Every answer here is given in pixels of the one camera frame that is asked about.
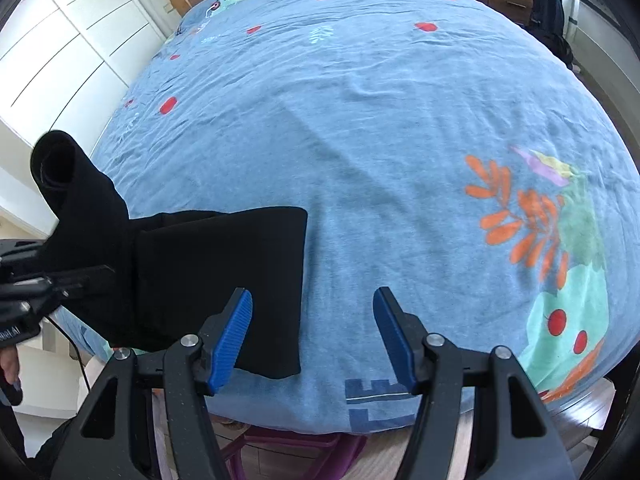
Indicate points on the person's left hand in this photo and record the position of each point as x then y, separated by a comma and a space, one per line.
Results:
10, 376

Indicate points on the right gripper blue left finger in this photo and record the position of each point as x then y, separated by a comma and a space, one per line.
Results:
112, 436

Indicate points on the blue patterned bed sheet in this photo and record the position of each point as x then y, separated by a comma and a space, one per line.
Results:
438, 149

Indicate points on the white wardrobe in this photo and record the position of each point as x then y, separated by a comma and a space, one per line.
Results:
67, 64

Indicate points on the dark hanging tote bag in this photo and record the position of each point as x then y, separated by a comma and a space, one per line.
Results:
548, 16

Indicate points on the black pants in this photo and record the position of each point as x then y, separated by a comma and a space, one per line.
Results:
172, 271

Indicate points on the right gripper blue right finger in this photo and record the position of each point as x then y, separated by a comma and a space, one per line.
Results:
513, 436

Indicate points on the black backpack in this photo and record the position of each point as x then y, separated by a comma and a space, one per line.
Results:
559, 47

